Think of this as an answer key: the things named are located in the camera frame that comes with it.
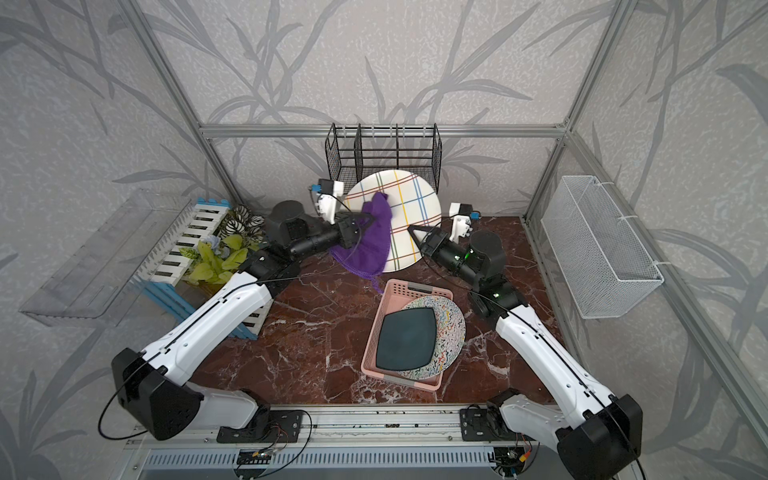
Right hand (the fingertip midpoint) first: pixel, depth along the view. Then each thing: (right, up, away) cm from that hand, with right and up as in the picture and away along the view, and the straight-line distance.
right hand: (407, 228), depth 65 cm
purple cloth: (-8, -6, -1) cm, 11 cm away
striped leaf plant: (-46, +2, +17) cm, 49 cm away
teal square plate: (0, -32, +21) cm, 38 cm away
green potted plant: (-51, -8, +14) cm, 53 cm away
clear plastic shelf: (-68, -13, -1) cm, 70 cm away
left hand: (-8, +2, +1) cm, 8 cm away
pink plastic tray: (-4, -21, +31) cm, 38 cm away
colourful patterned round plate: (+12, -27, +16) cm, 34 cm away
